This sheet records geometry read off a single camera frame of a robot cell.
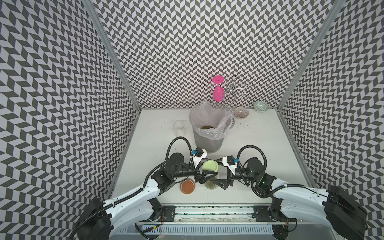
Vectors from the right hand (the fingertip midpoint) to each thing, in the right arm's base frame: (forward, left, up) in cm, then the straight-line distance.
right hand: (212, 172), depth 70 cm
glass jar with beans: (-4, +1, -6) cm, 7 cm away
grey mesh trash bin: (+19, -1, -7) cm, 21 cm away
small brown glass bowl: (+51, -25, -13) cm, 58 cm away
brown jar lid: (-2, +13, -15) cm, 20 cm away
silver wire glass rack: (+37, -10, +17) cm, 42 cm away
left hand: (+1, 0, +2) cm, 2 cm away
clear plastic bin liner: (+35, -1, -2) cm, 35 cm away
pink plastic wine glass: (+51, -7, +7) cm, 52 cm away
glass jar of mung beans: (+33, +20, -7) cm, 39 cm away
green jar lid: (+2, +1, +4) cm, 5 cm away
